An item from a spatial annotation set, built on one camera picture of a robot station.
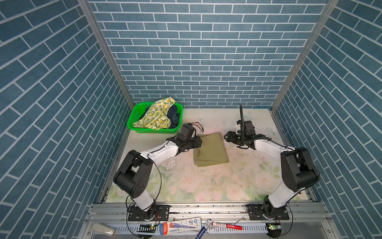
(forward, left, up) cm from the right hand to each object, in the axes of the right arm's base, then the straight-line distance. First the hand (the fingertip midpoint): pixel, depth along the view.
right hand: (229, 137), depth 95 cm
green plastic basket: (+19, +68, 0) cm, 70 cm away
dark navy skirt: (+14, +39, +2) cm, 41 cm away
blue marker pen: (-49, +14, -6) cm, 51 cm away
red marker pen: (-47, +2, -6) cm, 47 cm away
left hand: (-7, +17, +2) cm, 18 cm away
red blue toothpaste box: (-48, +23, -6) cm, 54 cm away
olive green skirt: (-7, +10, -7) cm, 14 cm away
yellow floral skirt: (+10, +50, +4) cm, 51 cm away
